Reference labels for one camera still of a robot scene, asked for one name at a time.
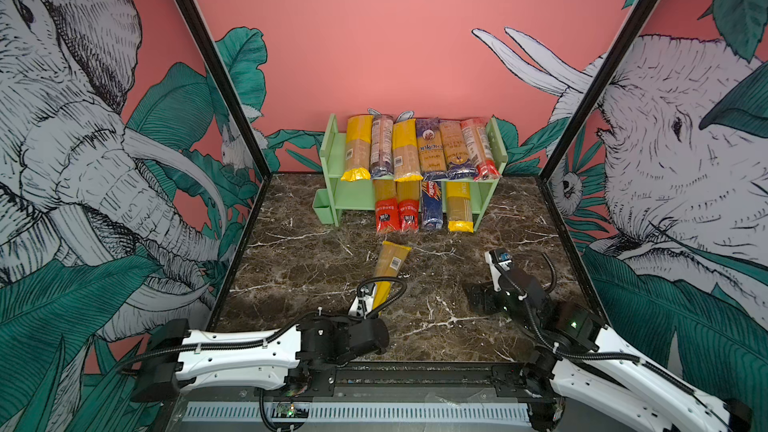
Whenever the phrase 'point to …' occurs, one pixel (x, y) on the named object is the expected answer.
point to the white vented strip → (364, 413)
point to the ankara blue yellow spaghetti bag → (431, 149)
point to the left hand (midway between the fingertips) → (377, 311)
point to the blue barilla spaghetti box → (432, 204)
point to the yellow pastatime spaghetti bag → (459, 207)
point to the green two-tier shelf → (356, 195)
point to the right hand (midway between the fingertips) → (474, 279)
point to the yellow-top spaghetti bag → (405, 149)
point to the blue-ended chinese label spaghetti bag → (456, 152)
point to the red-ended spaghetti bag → (479, 144)
